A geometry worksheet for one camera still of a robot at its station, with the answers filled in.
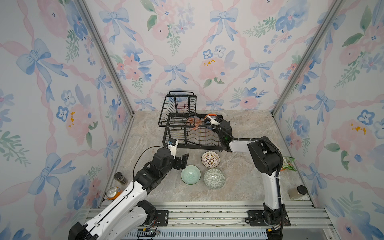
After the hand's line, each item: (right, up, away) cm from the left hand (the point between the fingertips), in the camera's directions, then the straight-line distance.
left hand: (180, 151), depth 77 cm
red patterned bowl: (+7, +15, +6) cm, 18 cm away
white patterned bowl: (+17, -8, +15) cm, 24 cm away
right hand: (+24, +21, +22) cm, 39 cm away
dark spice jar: (-32, -14, +1) cm, 35 cm away
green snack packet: (+61, -9, +10) cm, 62 cm away
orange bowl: (+19, +21, +27) cm, 39 cm away
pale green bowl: (+5, -15, +9) cm, 19 cm away
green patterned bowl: (+19, -17, +9) cm, 27 cm away
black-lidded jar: (+58, -20, -2) cm, 62 cm away
